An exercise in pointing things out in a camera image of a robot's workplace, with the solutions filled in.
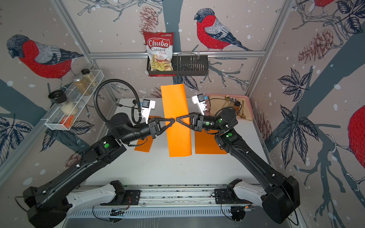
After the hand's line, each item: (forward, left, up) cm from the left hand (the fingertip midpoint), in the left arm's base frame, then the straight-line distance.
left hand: (175, 120), depth 54 cm
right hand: (+1, -1, -2) cm, 2 cm away
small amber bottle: (+38, -42, -34) cm, 66 cm away
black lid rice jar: (+13, +54, -7) cm, 56 cm away
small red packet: (+6, +52, -9) cm, 53 cm away
